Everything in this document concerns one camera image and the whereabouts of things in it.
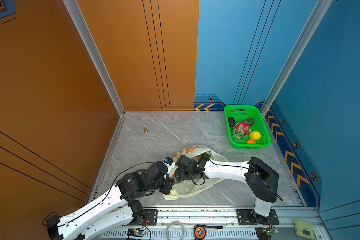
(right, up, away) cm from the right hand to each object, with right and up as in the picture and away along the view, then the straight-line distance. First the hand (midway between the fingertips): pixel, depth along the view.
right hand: (180, 176), depth 84 cm
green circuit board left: (-21, -22, -14) cm, 33 cm away
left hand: (-2, +2, -14) cm, 14 cm away
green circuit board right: (+41, -22, -14) cm, 49 cm away
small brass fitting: (-26, +25, +23) cm, 43 cm away
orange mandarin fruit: (+46, +18, +12) cm, 51 cm away
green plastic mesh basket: (+48, +39, +32) cm, 70 cm away
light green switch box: (+58, -19, -16) cm, 63 cm away
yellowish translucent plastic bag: (+1, -3, -9) cm, 9 cm away
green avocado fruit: (+51, +32, +23) cm, 65 cm away
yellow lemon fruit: (+50, +22, +15) cm, 56 cm away
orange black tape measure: (+10, -19, -17) cm, 27 cm away
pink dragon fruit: (+40, +27, +15) cm, 51 cm away
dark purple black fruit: (+37, +32, +24) cm, 54 cm away
